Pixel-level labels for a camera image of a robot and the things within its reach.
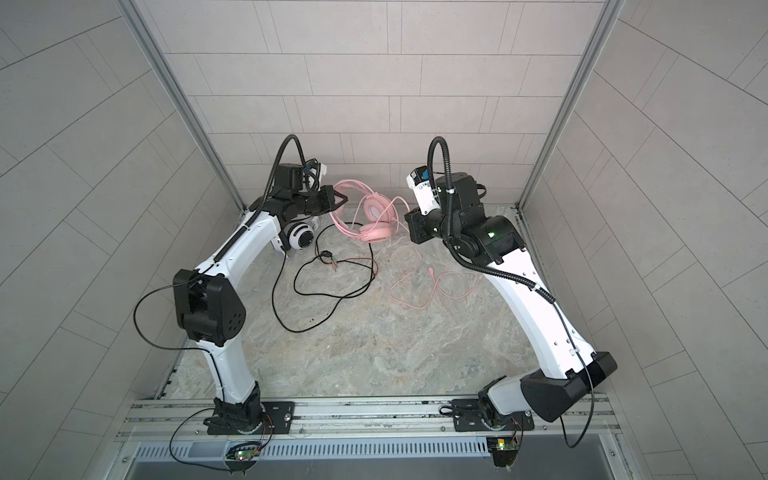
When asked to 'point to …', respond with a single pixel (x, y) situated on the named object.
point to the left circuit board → (241, 457)
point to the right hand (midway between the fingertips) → (404, 215)
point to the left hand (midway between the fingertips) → (352, 191)
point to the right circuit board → (504, 450)
